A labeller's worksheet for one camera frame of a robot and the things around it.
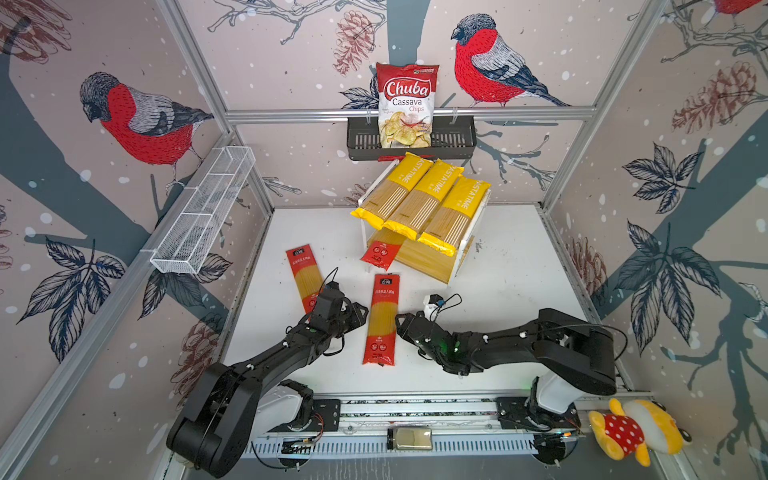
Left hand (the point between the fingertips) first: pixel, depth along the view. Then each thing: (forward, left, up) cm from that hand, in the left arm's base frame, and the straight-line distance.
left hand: (365, 312), depth 86 cm
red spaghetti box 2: (-1, -5, -3) cm, 6 cm away
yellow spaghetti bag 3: (+7, -21, +30) cm, 37 cm away
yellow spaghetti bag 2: (+16, -16, +30) cm, 38 cm away
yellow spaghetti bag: (+19, -8, +30) cm, 36 cm away
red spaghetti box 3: (+14, -5, +13) cm, 20 cm away
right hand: (-4, -8, -1) cm, 10 cm away
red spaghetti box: (+16, +21, -4) cm, 26 cm away
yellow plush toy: (-30, -64, +1) cm, 71 cm away
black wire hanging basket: (+46, -28, +29) cm, 62 cm away
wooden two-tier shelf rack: (+13, -16, +11) cm, 23 cm away
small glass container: (-31, -12, -1) cm, 33 cm away
